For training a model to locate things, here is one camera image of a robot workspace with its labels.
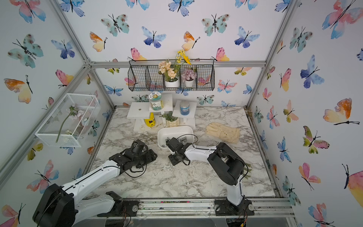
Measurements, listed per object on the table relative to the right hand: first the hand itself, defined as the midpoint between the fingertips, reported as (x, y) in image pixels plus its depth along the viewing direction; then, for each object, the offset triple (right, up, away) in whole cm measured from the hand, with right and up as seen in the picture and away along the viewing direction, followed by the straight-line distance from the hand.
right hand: (174, 157), depth 91 cm
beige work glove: (+40, +13, +12) cm, 43 cm away
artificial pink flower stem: (-50, +27, -16) cm, 59 cm away
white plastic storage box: (-5, +14, +12) cm, 20 cm away
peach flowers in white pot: (-2, +49, +1) cm, 49 cm away
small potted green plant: (-3, +23, +7) cm, 24 cm away
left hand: (-10, +2, -6) cm, 12 cm away
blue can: (+7, +31, 0) cm, 32 cm away
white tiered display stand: (-25, +30, +7) cm, 39 cm away
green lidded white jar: (-10, +34, -8) cm, 36 cm away
